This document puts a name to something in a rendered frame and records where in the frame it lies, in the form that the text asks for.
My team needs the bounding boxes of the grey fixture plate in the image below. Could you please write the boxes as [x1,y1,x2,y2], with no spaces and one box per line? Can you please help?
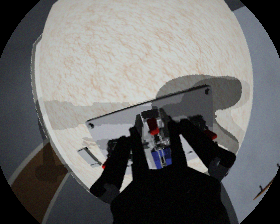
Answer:
[85,85,213,169]

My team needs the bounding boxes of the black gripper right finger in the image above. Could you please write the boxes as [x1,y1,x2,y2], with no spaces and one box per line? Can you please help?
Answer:
[159,108,236,197]

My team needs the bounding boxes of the grey rectangular block with slot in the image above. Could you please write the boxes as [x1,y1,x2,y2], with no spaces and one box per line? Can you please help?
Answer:
[77,148,101,168]

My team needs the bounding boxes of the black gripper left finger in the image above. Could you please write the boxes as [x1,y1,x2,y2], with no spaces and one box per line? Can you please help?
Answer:
[90,114,153,205]

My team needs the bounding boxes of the blue flat plate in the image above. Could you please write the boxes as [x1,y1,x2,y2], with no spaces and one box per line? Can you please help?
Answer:
[151,145,172,169]

